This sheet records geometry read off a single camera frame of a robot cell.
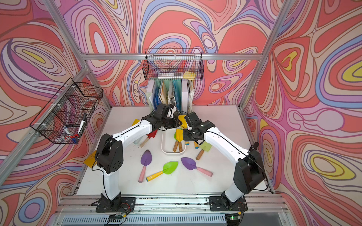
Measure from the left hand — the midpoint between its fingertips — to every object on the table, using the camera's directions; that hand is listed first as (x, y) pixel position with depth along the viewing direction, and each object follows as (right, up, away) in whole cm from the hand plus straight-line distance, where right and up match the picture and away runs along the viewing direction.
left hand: (183, 122), depth 88 cm
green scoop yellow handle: (-9, -28, -2) cm, 30 cm away
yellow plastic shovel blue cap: (-38, 0, +20) cm, 43 cm away
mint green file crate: (-3, +21, +9) cm, 23 cm away
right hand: (+2, -10, -5) cm, 12 cm away
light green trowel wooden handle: (+11, -21, +2) cm, 24 cm away
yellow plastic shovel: (+9, -16, +6) cm, 19 cm away
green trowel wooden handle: (-5, -16, +5) cm, 18 cm away
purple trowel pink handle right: (+5, -27, 0) cm, 27 cm away
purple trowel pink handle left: (-24, -24, +1) cm, 34 cm away
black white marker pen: (-51, +1, -19) cm, 54 cm away
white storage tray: (-11, -14, +9) cm, 20 cm away
